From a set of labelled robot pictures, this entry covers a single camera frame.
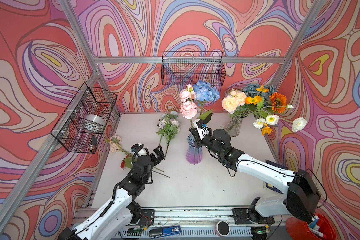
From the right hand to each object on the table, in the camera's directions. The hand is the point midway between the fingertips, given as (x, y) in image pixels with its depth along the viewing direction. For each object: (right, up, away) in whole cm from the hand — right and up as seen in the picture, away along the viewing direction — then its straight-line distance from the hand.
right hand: (191, 131), depth 76 cm
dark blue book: (+56, -22, +17) cm, 63 cm away
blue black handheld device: (-17, -45, -11) cm, 49 cm away
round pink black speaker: (+13, -44, -10) cm, 47 cm away
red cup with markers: (+54, -41, -13) cm, 69 cm away
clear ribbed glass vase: (+32, +3, +30) cm, 44 cm away
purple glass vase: (+2, -15, +12) cm, 19 cm away
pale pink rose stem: (-49, -10, +19) cm, 53 cm away
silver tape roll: (-47, +4, -7) cm, 48 cm away
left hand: (-18, -10, +3) cm, 21 cm away
